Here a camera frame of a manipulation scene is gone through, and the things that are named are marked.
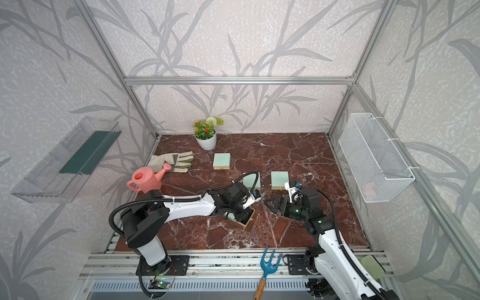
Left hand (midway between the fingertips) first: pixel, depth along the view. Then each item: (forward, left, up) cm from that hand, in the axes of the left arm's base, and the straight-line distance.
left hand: (250, 211), depth 86 cm
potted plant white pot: (+39, +25, +3) cm, 46 cm away
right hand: (0, -9, +10) cm, 13 cm away
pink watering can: (+12, +50, +8) cm, 52 cm away
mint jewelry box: (+30, +16, 0) cm, 34 cm away
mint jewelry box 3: (-5, +4, +8) cm, 10 cm away
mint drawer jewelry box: (+7, +1, +16) cm, 17 cm away
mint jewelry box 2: (+17, -15, 0) cm, 22 cm away
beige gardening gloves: (+29, +40, -2) cm, 50 cm away
